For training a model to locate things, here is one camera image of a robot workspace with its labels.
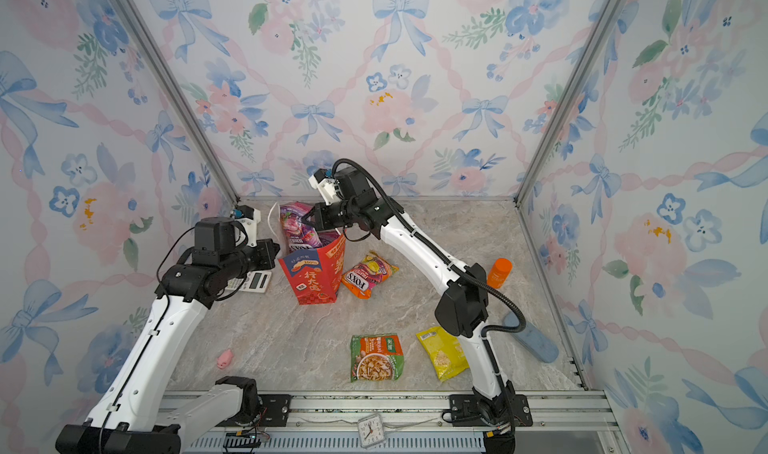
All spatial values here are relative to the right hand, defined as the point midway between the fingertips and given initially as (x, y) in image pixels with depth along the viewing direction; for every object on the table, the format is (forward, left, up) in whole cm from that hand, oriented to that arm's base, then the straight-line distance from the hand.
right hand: (303, 217), depth 76 cm
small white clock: (-42, -18, -28) cm, 54 cm away
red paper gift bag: (-8, -2, -15) cm, 17 cm away
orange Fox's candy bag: (-3, -13, -25) cm, 29 cm away
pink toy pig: (-27, +22, -27) cm, 44 cm away
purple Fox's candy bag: (-3, +1, -3) cm, 5 cm away
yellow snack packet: (-24, -37, -28) cm, 52 cm away
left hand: (-7, +5, -3) cm, 9 cm away
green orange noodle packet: (-25, -18, -29) cm, 43 cm away
